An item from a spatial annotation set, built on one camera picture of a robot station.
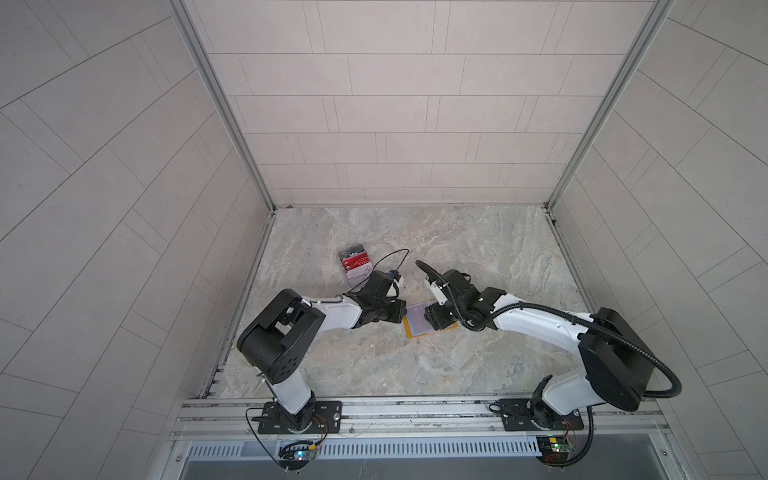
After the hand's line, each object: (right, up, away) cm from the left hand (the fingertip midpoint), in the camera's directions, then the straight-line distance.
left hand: (414, 309), depth 90 cm
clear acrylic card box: (-18, +13, +5) cm, 23 cm away
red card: (-19, +14, +6) cm, 24 cm away
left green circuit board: (-27, -25, -24) cm, 45 cm away
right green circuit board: (+31, -26, -22) cm, 46 cm away
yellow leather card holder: (0, -4, -3) cm, 5 cm away
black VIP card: (-20, +17, +7) cm, 27 cm away
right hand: (+4, -1, -5) cm, 6 cm away
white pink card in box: (-18, +10, +3) cm, 21 cm away
